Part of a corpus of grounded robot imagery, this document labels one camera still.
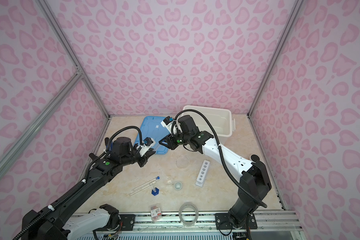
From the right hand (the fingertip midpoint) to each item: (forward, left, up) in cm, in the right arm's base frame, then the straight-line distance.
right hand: (162, 140), depth 74 cm
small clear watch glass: (-12, -2, -26) cm, 29 cm away
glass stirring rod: (-16, +15, -26) cm, 34 cm away
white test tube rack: (-7, -21, -22) cm, 32 cm away
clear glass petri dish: (+1, -9, -25) cm, 26 cm away
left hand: (-1, +5, -5) cm, 8 cm away
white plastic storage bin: (+30, -35, -17) cm, 49 cm away
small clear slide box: (-28, +3, -23) cm, 36 cm away
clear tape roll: (-32, -13, -25) cm, 42 cm away
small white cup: (-14, -7, -25) cm, 29 cm away
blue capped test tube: (-9, +5, -26) cm, 28 cm away
